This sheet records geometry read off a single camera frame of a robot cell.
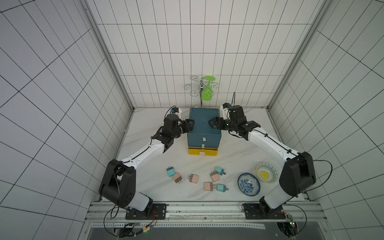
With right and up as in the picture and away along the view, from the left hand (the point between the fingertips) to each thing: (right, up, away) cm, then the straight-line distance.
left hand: (190, 124), depth 85 cm
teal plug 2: (+17, -27, -2) cm, 32 cm away
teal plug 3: (+17, -34, -7) cm, 39 cm away
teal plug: (-12, -28, 0) cm, 30 cm away
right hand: (+11, +1, 0) cm, 11 cm away
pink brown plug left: (-7, -30, -3) cm, 31 cm away
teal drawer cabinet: (+7, -6, -7) cm, 11 cm away
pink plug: (+2, -31, -2) cm, 31 cm away
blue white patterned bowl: (+33, -34, -4) cm, 47 cm away
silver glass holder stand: (+7, +24, +10) cm, 27 cm away
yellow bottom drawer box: (+8, -17, +4) cm, 19 cm away
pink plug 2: (+14, -30, -2) cm, 33 cm away
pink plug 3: (+10, -34, -5) cm, 36 cm away
